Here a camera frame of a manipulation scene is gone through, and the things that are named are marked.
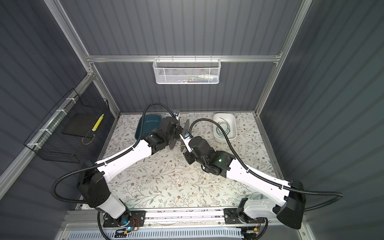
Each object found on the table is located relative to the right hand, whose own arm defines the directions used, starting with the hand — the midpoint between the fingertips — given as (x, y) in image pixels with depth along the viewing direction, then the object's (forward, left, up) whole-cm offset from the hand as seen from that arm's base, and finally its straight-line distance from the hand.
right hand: (187, 147), depth 72 cm
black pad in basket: (+11, +55, +6) cm, 57 cm away
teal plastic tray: (+36, +31, -21) cm, 52 cm away
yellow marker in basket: (+13, +48, +5) cm, 50 cm away
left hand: (+16, +8, 0) cm, 18 cm away
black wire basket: (+4, +57, +7) cm, 58 cm away
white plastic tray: (+41, -31, -23) cm, 56 cm away
